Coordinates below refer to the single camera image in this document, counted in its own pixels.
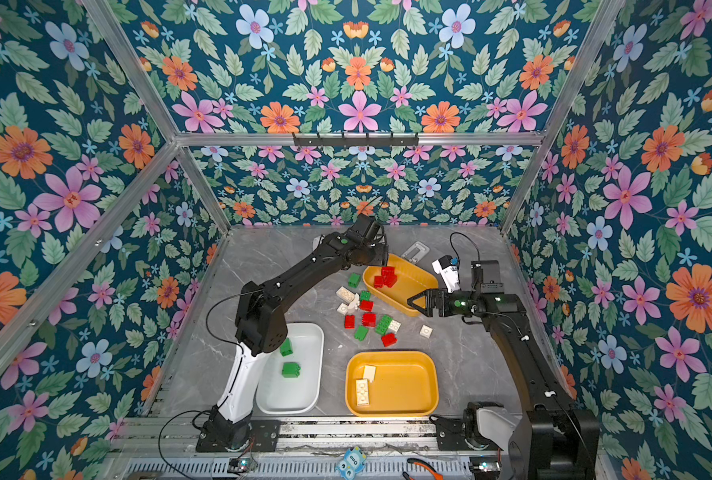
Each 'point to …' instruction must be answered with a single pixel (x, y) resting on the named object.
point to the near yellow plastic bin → (406, 383)
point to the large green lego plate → (383, 326)
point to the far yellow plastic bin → (409, 282)
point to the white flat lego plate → (426, 331)
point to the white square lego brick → (394, 325)
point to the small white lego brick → (369, 373)
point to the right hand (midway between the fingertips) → (422, 298)
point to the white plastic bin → (277, 395)
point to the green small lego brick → (361, 333)
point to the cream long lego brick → (362, 392)
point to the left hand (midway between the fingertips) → (386, 247)
